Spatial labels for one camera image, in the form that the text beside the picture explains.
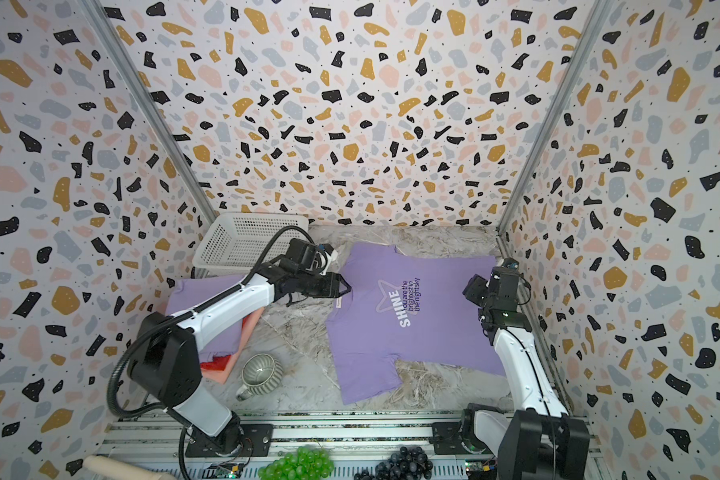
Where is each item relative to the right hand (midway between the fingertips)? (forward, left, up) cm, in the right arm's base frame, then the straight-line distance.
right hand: (477, 276), depth 83 cm
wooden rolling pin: (-44, +86, -16) cm, 98 cm away
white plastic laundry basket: (+29, +83, -18) cm, 90 cm away
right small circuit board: (-42, +3, -19) cm, 46 cm away
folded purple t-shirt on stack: (-1, +87, -10) cm, 87 cm away
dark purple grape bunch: (-42, +20, -12) cm, 48 cm away
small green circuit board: (-44, +64, -18) cm, 80 cm away
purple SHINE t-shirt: (+1, +19, -20) cm, 27 cm away
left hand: (-2, +37, -1) cm, 37 cm away
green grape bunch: (-43, +44, -13) cm, 63 cm away
